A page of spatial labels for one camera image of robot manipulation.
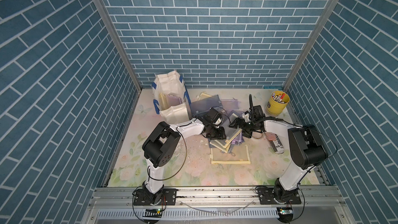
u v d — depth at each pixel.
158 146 0.50
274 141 0.89
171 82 1.03
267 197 0.74
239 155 0.88
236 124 0.87
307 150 0.49
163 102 0.98
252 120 0.77
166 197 0.74
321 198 0.74
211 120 0.74
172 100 1.05
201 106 1.12
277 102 0.95
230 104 1.11
